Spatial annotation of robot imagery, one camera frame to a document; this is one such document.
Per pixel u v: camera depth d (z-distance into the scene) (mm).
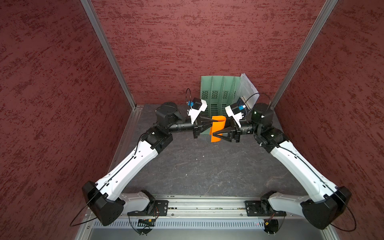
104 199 372
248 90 974
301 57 898
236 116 528
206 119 541
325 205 370
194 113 499
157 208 737
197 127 502
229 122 559
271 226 708
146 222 721
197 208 757
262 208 676
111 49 878
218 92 1139
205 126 568
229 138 554
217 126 550
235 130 533
